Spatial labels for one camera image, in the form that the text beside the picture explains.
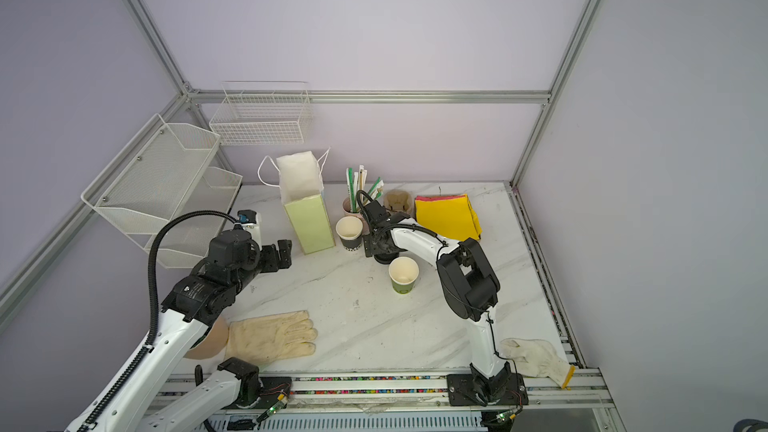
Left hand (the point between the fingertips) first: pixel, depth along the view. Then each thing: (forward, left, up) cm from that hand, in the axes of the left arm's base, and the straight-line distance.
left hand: (271, 247), depth 74 cm
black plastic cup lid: (+10, -29, -22) cm, 38 cm away
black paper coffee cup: (+18, -16, -16) cm, 29 cm away
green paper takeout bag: (+16, -5, +2) cm, 17 cm away
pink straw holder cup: (+26, -15, -15) cm, 33 cm away
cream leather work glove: (-15, +3, -23) cm, 28 cm away
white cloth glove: (-20, -70, -23) cm, 76 cm away
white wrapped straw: (+31, -20, -6) cm, 37 cm away
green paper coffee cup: (+2, -34, -17) cm, 38 cm away
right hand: (+12, -27, -18) cm, 35 cm away
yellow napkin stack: (+27, -52, -20) cm, 62 cm away
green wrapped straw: (+27, -17, -14) cm, 35 cm away
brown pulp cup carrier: (+34, -33, -20) cm, 51 cm away
